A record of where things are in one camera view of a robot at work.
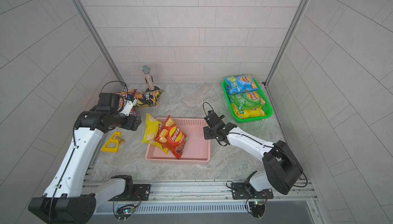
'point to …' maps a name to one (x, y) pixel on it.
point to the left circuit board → (124, 211)
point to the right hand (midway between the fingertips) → (207, 131)
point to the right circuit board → (258, 209)
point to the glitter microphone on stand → (146, 69)
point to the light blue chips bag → (244, 83)
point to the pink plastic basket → (197, 149)
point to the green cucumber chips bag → (248, 100)
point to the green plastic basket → (249, 119)
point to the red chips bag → (171, 137)
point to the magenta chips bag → (129, 94)
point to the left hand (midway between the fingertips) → (136, 116)
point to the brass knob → (121, 141)
